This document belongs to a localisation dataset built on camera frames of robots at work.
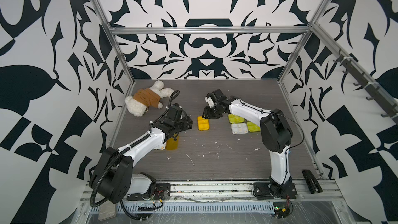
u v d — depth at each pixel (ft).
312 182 2.45
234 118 3.18
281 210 2.33
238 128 3.08
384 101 1.77
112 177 1.36
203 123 3.13
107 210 2.21
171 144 2.94
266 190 2.44
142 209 2.39
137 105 3.16
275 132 1.72
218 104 2.48
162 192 2.42
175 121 2.24
